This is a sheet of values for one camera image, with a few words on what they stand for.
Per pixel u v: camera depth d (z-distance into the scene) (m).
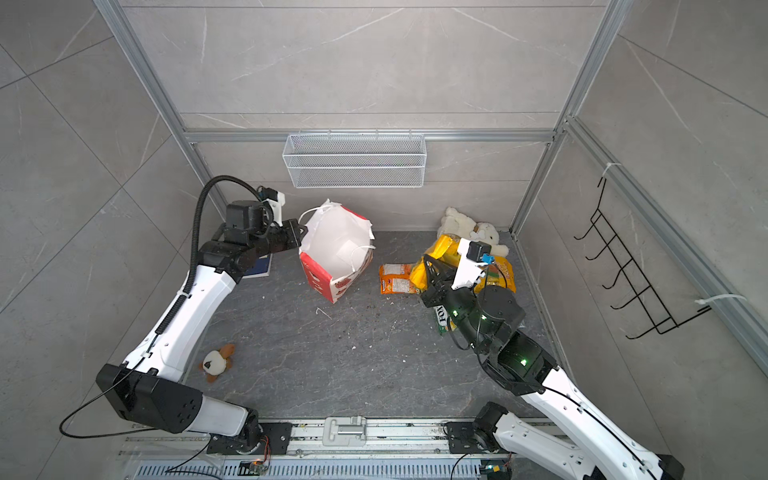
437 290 0.50
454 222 1.10
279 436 0.73
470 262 0.48
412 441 0.74
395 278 1.01
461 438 0.73
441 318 0.92
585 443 0.40
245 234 0.55
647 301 0.63
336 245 0.97
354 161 1.01
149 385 0.39
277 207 0.66
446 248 0.56
